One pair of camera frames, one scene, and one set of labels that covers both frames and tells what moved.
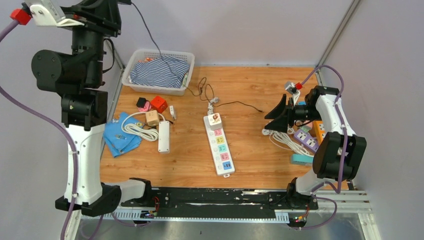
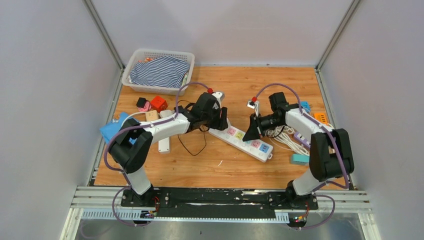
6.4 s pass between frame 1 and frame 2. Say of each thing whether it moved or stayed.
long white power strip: moved
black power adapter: stayed
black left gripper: moved
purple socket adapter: stayed
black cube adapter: moved
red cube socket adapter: stayed
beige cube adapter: stayed
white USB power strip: stayed
